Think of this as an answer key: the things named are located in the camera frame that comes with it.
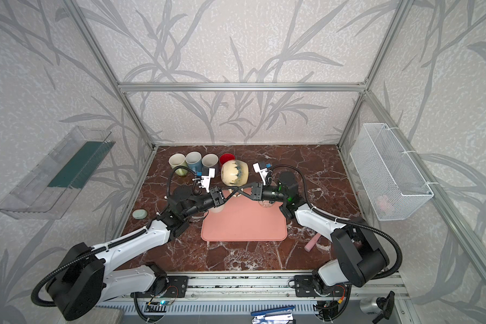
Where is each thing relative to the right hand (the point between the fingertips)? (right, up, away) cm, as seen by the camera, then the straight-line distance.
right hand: (238, 190), depth 74 cm
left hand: (0, 0, -3) cm, 3 cm away
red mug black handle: (-10, +13, +35) cm, 38 cm away
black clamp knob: (+45, -31, -16) cm, 57 cm away
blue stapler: (+13, -42, -6) cm, 45 cm away
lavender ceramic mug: (-17, +11, +33) cm, 39 cm away
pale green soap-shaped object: (-46, -13, +17) cm, 51 cm away
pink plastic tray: (0, -16, +18) cm, 24 cm away
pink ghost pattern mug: (+11, -9, +20) cm, 24 cm away
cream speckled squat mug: (-1, +7, -3) cm, 7 cm away
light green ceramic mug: (-35, +12, +30) cm, 48 cm away
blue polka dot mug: (-26, +11, +29) cm, 41 cm away
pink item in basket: (+54, -5, 0) cm, 54 cm away
